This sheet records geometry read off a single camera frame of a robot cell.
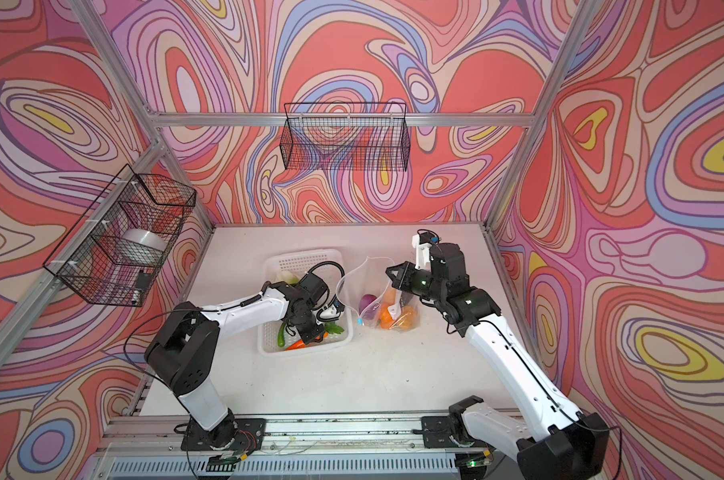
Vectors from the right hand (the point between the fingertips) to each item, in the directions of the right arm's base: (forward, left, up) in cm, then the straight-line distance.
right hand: (388, 277), depth 73 cm
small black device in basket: (+1, +61, +1) cm, 61 cm away
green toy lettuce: (+14, +31, -17) cm, 38 cm away
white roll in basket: (+6, +60, +9) cm, 61 cm away
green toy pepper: (-4, +31, -23) cm, 39 cm away
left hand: (-3, +19, -23) cm, 31 cm away
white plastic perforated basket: (+18, +32, -18) cm, 41 cm away
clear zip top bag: (+4, +4, -13) cm, 15 cm away
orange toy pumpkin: (-3, 0, -16) cm, 17 cm away
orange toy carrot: (-7, +25, -22) cm, 34 cm away
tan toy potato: (-2, -7, -19) cm, 21 cm away
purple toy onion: (+1, +6, -13) cm, 14 cm away
